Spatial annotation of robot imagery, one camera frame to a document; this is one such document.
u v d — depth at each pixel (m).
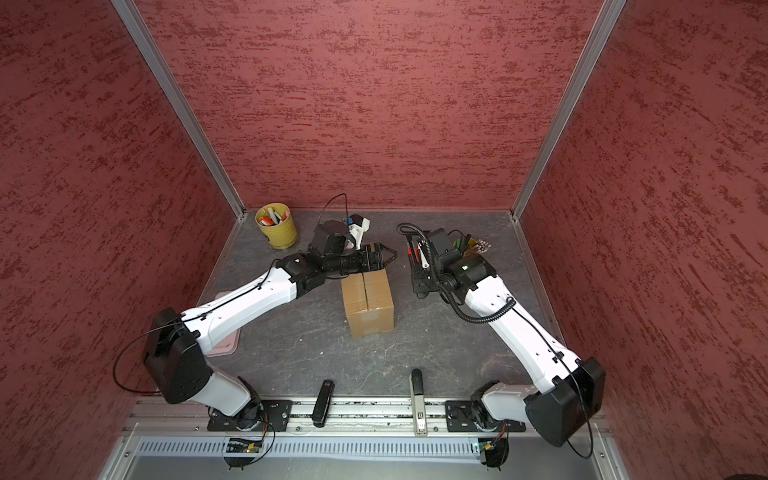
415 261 0.78
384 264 0.68
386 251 0.72
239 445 0.73
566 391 0.38
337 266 0.65
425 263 0.67
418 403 0.74
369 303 0.77
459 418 0.74
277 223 1.03
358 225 0.71
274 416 0.74
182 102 0.88
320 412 0.71
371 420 0.75
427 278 0.64
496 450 0.71
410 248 0.79
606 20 0.72
